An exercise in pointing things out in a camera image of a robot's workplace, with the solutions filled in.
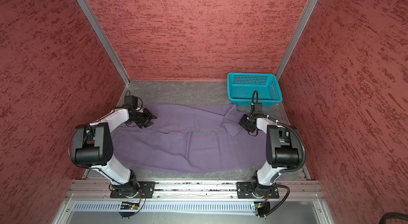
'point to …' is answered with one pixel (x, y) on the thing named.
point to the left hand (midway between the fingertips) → (156, 121)
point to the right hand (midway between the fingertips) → (239, 125)
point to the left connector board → (128, 205)
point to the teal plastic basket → (240, 85)
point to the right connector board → (263, 208)
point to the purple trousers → (189, 138)
